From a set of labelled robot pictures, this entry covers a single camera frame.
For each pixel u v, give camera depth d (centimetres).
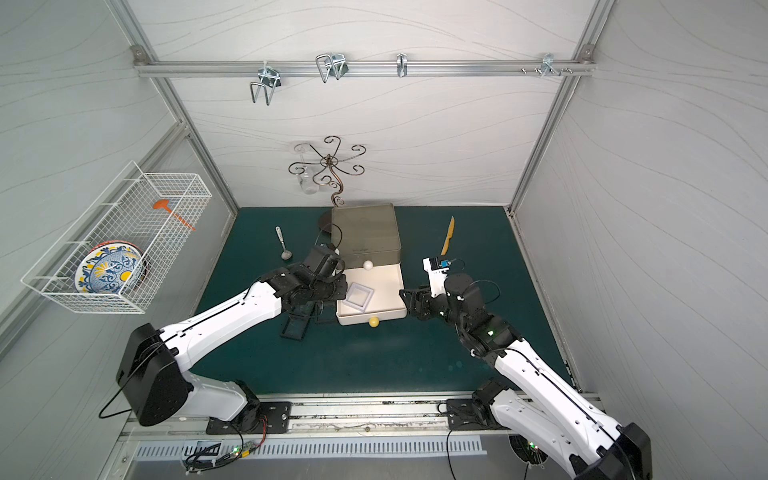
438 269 65
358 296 86
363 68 80
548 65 77
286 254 106
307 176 99
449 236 112
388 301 87
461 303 54
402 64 73
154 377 40
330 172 94
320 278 62
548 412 45
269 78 78
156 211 77
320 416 75
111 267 62
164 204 78
